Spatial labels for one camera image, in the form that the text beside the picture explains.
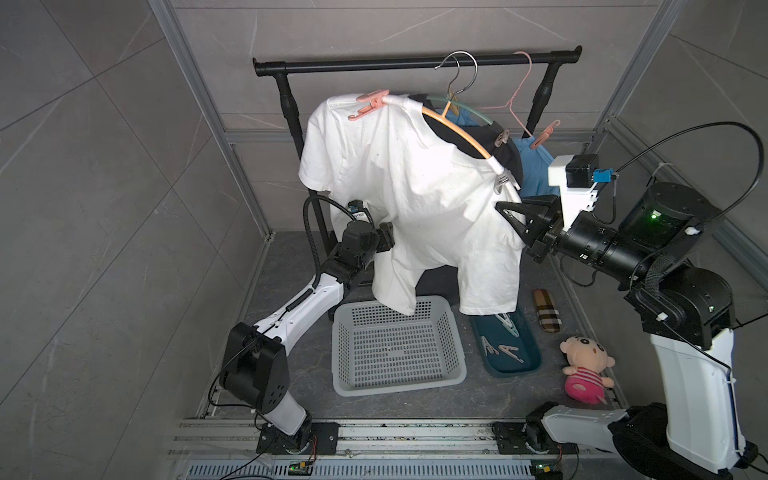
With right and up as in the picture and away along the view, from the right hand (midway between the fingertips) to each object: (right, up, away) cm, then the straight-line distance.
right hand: (507, 201), depth 45 cm
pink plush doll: (+36, -37, +34) cm, 62 cm away
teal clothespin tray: (+16, -38, +42) cm, 59 cm away
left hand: (-20, +1, +36) cm, 41 cm away
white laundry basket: (-22, -37, +43) cm, 61 cm away
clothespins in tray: (+19, -30, +48) cm, 60 cm away
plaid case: (+32, -28, +47) cm, 64 cm away
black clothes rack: (-38, +4, +38) cm, 54 cm away
